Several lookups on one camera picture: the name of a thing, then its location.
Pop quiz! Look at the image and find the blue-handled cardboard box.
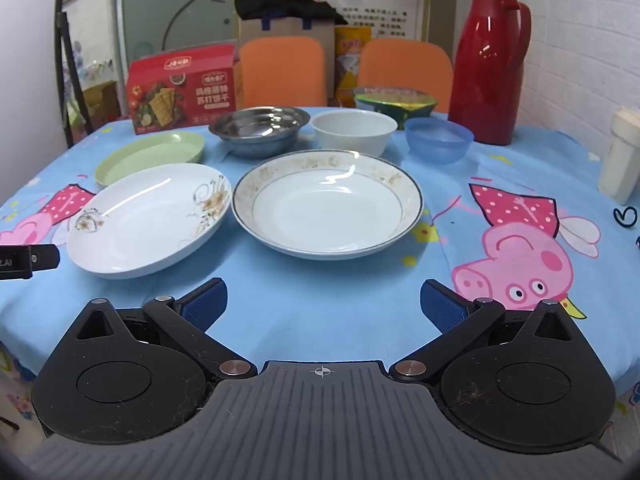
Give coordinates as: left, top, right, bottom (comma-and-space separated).
238, 15, 337, 103

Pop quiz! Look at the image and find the white ceramic bowl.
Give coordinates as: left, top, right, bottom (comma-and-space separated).
311, 111, 399, 157

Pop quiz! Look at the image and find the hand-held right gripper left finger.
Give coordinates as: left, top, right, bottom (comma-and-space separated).
75, 277, 258, 379

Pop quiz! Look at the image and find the red cracker box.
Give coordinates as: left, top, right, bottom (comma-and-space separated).
126, 41, 243, 135

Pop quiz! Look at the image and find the blue plastic bowl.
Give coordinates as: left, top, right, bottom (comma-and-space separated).
403, 117, 475, 165

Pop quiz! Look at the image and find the white tumbler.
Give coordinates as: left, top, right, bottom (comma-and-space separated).
597, 106, 640, 206

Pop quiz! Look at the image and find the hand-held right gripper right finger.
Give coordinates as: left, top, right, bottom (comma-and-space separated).
390, 279, 574, 381

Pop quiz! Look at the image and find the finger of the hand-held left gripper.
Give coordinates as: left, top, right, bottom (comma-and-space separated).
31, 243, 61, 272

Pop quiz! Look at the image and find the small brown cardboard box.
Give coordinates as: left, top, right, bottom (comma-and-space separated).
80, 80, 121, 136

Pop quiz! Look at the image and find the black-framed whiteboard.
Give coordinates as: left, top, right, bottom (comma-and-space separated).
0, 0, 66, 206

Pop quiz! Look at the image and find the yellow snack bag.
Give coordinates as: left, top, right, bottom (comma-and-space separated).
334, 26, 373, 108

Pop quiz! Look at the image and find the framed wall poster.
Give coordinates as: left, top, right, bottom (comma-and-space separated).
232, 0, 428, 43

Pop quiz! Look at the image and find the black cloth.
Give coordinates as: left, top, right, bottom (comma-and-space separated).
234, 0, 348, 26

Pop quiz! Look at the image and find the white floral plate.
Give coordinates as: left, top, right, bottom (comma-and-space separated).
66, 163, 233, 281

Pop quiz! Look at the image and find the frosted glass door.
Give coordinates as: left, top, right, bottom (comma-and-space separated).
115, 0, 236, 116

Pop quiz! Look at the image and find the stainless steel bowl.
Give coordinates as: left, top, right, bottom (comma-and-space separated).
208, 106, 311, 160

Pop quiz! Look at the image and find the cartoon pig tablecloth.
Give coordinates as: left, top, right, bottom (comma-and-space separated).
0, 106, 640, 426

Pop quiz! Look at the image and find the white gold-rimmed plate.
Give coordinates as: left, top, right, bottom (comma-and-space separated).
231, 150, 425, 261

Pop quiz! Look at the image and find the green plastic plate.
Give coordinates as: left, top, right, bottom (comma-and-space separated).
95, 131, 206, 187

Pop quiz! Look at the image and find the red thermos jug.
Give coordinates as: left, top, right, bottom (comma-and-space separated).
448, 0, 532, 147

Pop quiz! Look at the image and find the instant noodle cup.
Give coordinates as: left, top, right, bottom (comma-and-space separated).
353, 86, 440, 120

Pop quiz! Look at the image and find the orange chair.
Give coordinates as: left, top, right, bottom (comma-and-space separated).
239, 36, 327, 109
358, 39, 454, 113

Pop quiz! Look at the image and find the black tripod stand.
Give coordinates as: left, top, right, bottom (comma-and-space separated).
56, 10, 87, 148

